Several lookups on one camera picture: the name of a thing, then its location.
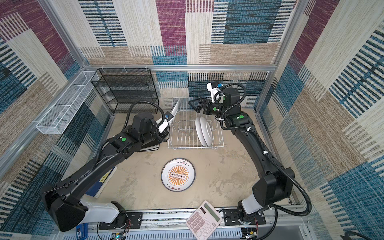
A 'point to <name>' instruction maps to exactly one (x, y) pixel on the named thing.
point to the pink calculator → (204, 221)
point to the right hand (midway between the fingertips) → (194, 105)
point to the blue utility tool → (82, 231)
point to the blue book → (96, 189)
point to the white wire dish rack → (189, 129)
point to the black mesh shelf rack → (121, 87)
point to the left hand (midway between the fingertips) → (166, 122)
